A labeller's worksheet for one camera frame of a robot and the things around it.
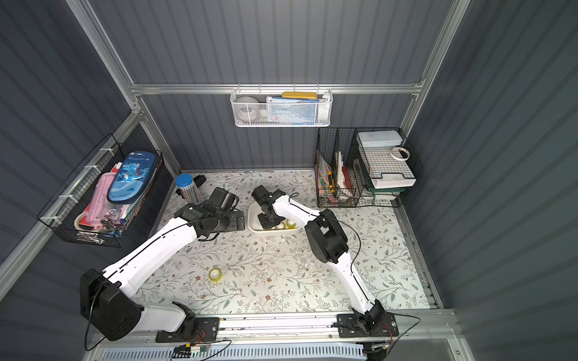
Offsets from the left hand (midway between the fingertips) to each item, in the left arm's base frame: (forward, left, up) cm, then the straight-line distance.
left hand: (232, 222), depth 81 cm
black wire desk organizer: (+33, -56, -4) cm, 65 cm away
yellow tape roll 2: (+9, -21, -17) cm, 28 cm away
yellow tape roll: (-13, +8, -17) cm, 23 cm away
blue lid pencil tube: (+17, +21, +3) cm, 27 cm away
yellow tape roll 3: (+7, -17, -15) cm, 23 cm away
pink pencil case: (-4, +37, +13) cm, 39 cm away
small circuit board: (-36, +8, -16) cm, 40 cm away
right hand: (+10, -14, -16) cm, 23 cm away
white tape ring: (+30, -69, +3) cm, 76 cm away
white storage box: (+7, -6, -16) cm, 18 cm away
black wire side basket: (-8, +41, +18) cm, 45 cm away
